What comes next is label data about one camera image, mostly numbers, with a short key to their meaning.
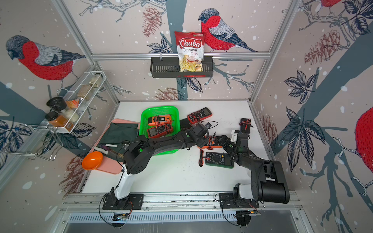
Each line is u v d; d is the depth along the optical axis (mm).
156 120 1010
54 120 597
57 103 619
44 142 659
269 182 444
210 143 898
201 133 717
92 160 856
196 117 1051
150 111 1039
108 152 910
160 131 954
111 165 865
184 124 1033
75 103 696
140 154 544
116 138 983
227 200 728
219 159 865
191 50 831
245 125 1007
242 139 712
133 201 728
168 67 951
